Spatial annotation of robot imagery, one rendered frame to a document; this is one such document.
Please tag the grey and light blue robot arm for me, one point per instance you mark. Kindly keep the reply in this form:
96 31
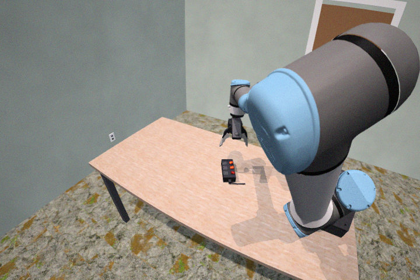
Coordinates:
306 114

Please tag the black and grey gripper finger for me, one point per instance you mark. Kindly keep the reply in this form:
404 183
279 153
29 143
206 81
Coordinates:
224 136
244 136

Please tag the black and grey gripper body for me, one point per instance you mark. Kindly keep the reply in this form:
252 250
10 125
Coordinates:
230 122

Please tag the black power strip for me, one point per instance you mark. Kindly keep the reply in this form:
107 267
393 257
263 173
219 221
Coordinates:
228 171

